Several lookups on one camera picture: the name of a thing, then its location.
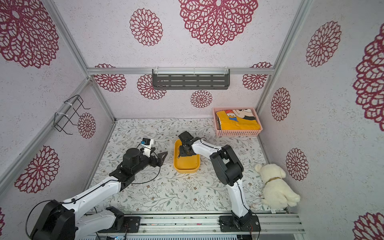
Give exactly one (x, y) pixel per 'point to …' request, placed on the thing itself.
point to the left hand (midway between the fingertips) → (161, 151)
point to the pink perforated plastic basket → (223, 133)
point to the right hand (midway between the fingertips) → (183, 150)
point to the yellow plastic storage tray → (185, 164)
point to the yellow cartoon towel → (238, 119)
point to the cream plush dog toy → (277, 194)
